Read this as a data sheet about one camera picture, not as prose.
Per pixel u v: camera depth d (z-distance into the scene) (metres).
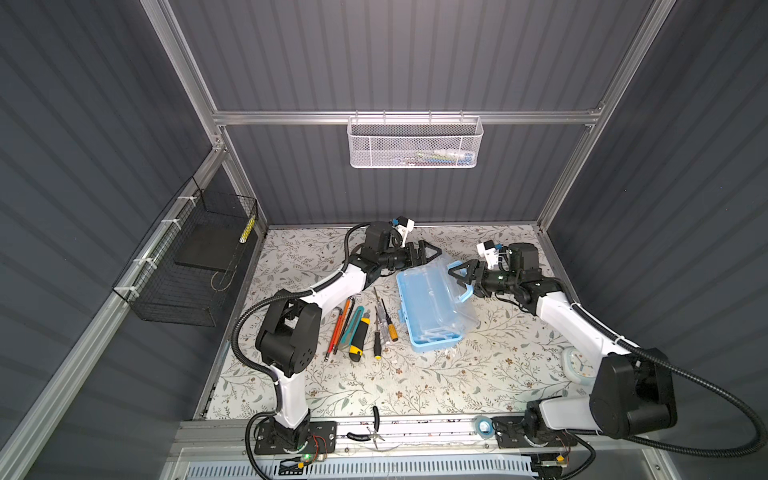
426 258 0.76
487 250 0.79
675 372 0.39
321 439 0.72
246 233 0.81
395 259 0.76
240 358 0.47
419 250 0.77
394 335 0.91
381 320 0.94
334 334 0.91
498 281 0.72
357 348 0.87
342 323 0.94
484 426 0.75
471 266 0.75
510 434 0.74
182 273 0.72
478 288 0.74
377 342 0.89
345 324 0.94
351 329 0.91
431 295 0.79
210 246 0.78
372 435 0.74
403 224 0.81
